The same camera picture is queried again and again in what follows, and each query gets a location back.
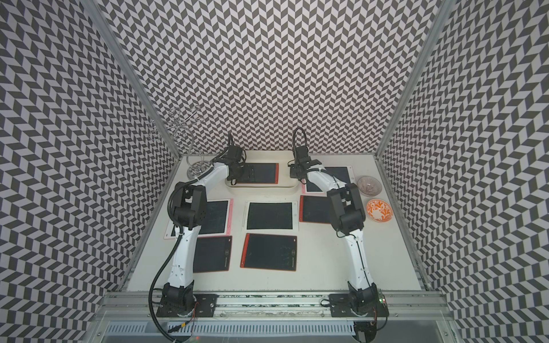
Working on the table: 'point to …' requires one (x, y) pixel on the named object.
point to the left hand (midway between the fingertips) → (245, 174)
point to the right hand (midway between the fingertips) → (298, 172)
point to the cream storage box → (282, 157)
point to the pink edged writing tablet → (217, 221)
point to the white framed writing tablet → (270, 216)
